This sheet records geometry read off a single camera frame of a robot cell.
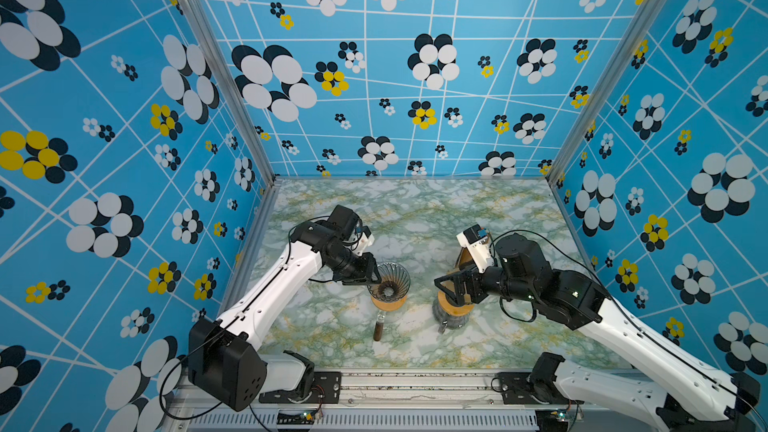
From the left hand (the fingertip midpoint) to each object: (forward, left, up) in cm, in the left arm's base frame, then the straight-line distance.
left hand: (377, 279), depth 75 cm
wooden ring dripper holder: (-6, -20, -6) cm, 22 cm away
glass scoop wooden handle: (-9, 0, -11) cm, 14 cm away
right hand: (-3, -17, +8) cm, 19 cm away
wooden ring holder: (-5, -3, -5) cm, 8 cm away
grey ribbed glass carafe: (-7, -18, -9) cm, 22 cm away
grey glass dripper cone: (0, -4, -4) cm, 6 cm away
